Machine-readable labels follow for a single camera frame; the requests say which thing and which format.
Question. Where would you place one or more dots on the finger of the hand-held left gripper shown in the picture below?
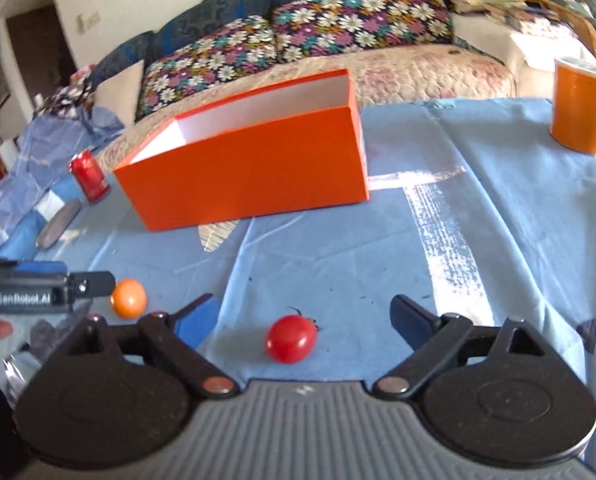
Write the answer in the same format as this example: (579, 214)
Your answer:
(95, 284)

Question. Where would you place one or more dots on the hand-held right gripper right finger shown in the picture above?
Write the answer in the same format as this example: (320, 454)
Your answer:
(410, 317)

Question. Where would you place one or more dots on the beige pillow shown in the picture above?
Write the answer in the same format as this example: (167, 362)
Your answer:
(120, 92)

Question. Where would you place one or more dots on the brown wooden door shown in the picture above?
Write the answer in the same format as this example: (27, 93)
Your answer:
(37, 45)

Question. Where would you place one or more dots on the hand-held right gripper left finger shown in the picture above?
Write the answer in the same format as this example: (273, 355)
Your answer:
(197, 321)

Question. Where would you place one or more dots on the white wall switch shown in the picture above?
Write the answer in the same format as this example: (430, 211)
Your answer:
(90, 21)

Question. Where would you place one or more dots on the orange cardboard box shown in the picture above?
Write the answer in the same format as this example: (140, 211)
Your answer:
(258, 170)

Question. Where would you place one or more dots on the orange cup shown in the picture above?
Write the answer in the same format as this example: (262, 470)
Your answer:
(578, 110)

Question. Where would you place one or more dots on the red cherry tomato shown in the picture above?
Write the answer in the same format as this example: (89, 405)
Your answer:
(290, 340)

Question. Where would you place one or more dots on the red soda can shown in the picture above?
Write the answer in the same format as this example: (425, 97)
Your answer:
(90, 177)

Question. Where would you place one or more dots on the black and white patterned cloth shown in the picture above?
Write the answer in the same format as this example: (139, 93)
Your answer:
(62, 100)

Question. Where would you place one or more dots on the light blue tablecloth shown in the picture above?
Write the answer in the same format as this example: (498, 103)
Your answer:
(503, 240)

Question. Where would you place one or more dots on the wicker chair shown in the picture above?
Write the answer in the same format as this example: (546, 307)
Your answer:
(585, 25)

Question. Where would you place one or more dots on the blue striped cloth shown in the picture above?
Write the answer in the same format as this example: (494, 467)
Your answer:
(32, 160)

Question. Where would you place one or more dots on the orange cherry tomato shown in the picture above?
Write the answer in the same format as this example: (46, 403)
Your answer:
(128, 300)

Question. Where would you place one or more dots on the floral sofa cushion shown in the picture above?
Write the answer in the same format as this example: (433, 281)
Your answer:
(202, 65)
(358, 20)

